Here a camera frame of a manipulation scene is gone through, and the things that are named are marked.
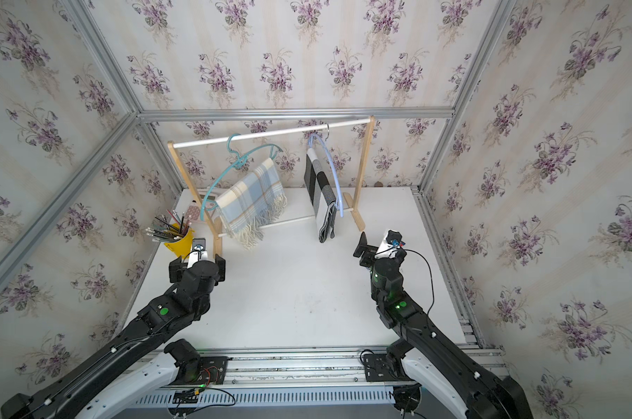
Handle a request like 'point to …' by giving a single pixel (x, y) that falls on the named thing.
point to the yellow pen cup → (175, 232)
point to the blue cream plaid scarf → (251, 202)
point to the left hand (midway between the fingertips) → (205, 259)
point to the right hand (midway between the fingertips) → (380, 237)
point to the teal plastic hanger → (232, 167)
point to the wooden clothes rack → (353, 203)
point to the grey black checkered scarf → (321, 195)
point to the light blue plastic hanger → (325, 141)
